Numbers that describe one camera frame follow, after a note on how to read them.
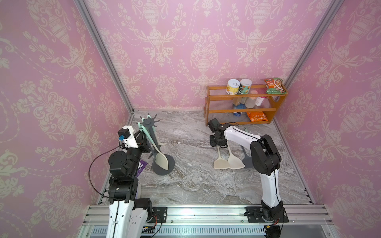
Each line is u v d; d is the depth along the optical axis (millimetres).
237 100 1006
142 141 572
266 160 538
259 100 978
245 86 870
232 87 873
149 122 614
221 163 898
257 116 1124
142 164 898
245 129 1091
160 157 785
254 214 731
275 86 895
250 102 999
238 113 1126
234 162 895
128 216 457
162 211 756
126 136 514
